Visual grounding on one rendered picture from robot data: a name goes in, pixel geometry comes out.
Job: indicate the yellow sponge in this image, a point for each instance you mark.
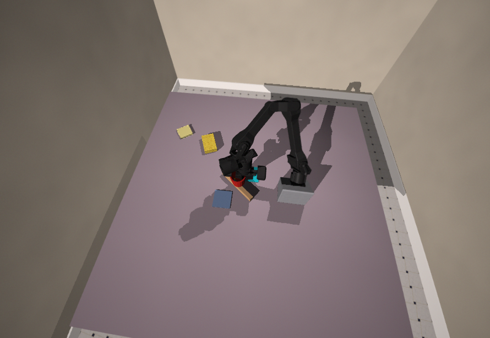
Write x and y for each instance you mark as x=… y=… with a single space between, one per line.
x=209 y=143

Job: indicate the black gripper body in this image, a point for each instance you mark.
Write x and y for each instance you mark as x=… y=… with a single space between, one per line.
x=261 y=172

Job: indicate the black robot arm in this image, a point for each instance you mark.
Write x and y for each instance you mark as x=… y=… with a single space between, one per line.
x=243 y=141

